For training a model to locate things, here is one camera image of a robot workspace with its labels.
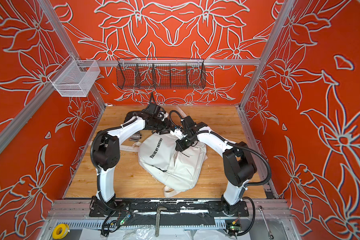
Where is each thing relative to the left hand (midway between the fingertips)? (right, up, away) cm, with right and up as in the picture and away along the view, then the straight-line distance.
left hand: (175, 128), depth 90 cm
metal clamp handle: (-8, -39, -18) cm, 44 cm away
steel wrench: (+44, -47, -24) cm, 69 cm away
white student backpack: (-6, -22, -5) cm, 23 cm away
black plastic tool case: (-34, +10, +22) cm, 41 cm away
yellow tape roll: (-53, -47, -22) cm, 74 cm away
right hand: (0, -11, -6) cm, 12 cm away
